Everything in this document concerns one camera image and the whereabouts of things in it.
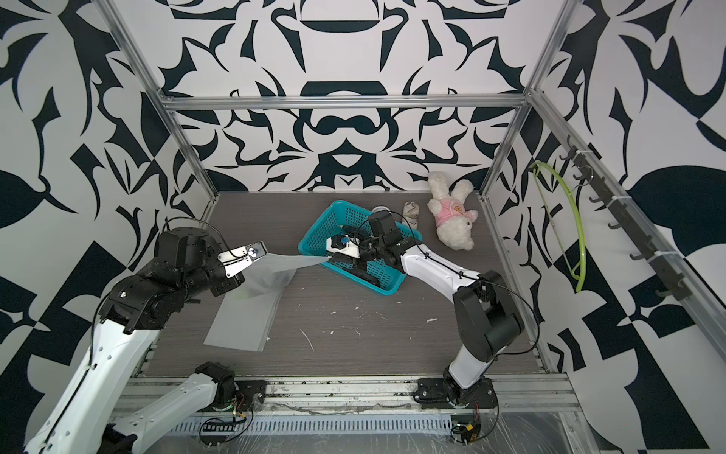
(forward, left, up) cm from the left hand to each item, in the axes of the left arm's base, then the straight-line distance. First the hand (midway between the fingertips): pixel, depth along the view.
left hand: (230, 248), depth 68 cm
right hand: (+8, -24, -12) cm, 28 cm away
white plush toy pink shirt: (+22, -64, -21) cm, 71 cm away
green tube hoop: (-5, -82, +1) cm, 82 cm away
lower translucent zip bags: (-7, +5, -29) cm, 30 cm away
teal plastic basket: (+26, -21, -23) cm, 41 cm away
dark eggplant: (-2, -31, -10) cm, 32 cm away
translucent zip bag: (-2, -5, -12) cm, 14 cm away
